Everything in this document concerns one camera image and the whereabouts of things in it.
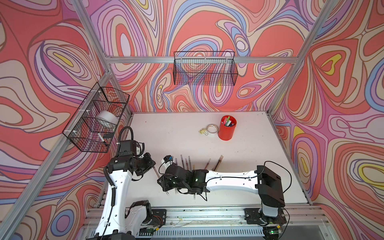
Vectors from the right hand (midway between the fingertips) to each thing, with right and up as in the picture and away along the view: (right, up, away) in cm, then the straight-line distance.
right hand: (158, 186), depth 70 cm
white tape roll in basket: (-26, +34, +4) cm, 43 cm away
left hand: (-2, +10, +5) cm, 12 cm away
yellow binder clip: (+23, +25, +37) cm, 51 cm away
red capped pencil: (+13, +5, +21) cm, 25 cm away
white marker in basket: (-30, +23, +3) cm, 38 cm away
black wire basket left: (-37, +30, +8) cm, 49 cm away
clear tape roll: (+30, +27, +38) cm, 56 cm away
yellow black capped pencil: (+30, +3, +20) cm, 36 cm away
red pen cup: (+40, +28, +30) cm, 57 cm away
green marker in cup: (+40, +31, +29) cm, 58 cm away
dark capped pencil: (+10, +6, +23) cm, 26 cm away
